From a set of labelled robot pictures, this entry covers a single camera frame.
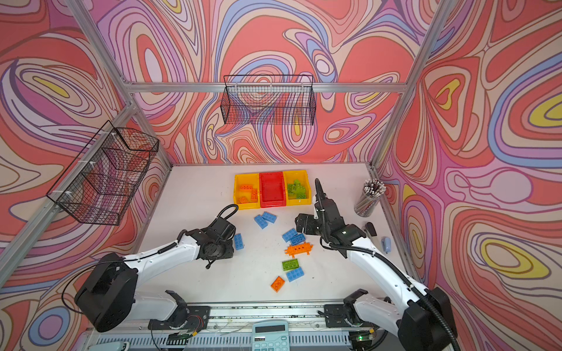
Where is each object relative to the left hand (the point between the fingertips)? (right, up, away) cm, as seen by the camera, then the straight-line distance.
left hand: (232, 252), depth 87 cm
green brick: (+25, +25, +17) cm, 39 cm away
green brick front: (+24, -4, -3) cm, 24 cm away
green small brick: (+27, +29, +21) cm, 45 cm away
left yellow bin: (+2, +25, +20) cm, 32 cm away
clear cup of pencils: (+56, +25, -1) cm, 61 cm away
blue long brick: (+2, +4, +2) cm, 5 cm away
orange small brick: (+1, +20, +16) cm, 26 cm away
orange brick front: (+19, -9, -7) cm, 22 cm away
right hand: (+30, +12, -6) cm, 32 cm away
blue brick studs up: (+22, +6, +4) cm, 24 cm away
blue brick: (+14, +13, +11) cm, 22 cm away
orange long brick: (+7, +22, +17) cm, 29 cm away
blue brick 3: (+27, +5, +4) cm, 27 cm away
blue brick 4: (+25, -7, -5) cm, 27 cm away
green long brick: (+30, +24, +17) cm, 41 cm away
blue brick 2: (+12, +11, +8) cm, 18 cm away
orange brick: (+2, +26, +21) cm, 33 cm away
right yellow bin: (+24, +31, +20) cm, 44 cm away
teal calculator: (+16, -21, -18) cm, 32 cm away
